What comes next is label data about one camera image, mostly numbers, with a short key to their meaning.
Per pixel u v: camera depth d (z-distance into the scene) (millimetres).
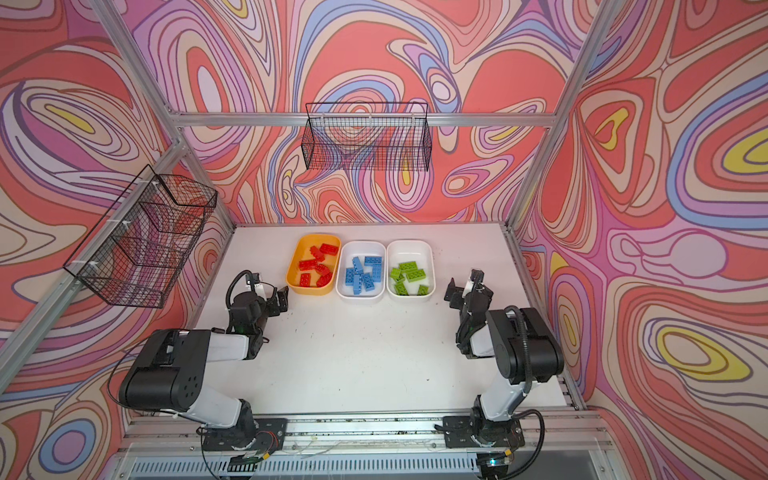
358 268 1040
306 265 1052
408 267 1046
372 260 1058
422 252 1068
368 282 1011
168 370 460
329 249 1083
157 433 751
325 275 1015
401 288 988
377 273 1032
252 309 726
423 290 981
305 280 1013
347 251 1062
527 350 453
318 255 1070
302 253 1083
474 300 767
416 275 1017
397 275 1004
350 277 1011
